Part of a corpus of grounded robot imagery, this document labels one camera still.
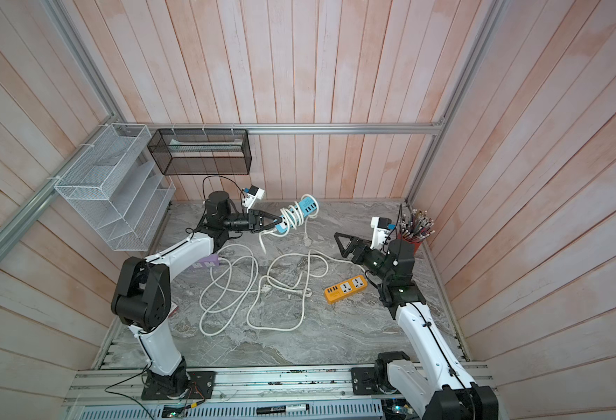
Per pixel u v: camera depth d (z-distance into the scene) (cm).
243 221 76
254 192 78
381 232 68
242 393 73
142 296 49
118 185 73
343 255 67
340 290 90
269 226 78
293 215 78
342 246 70
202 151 106
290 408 70
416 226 92
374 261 65
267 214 78
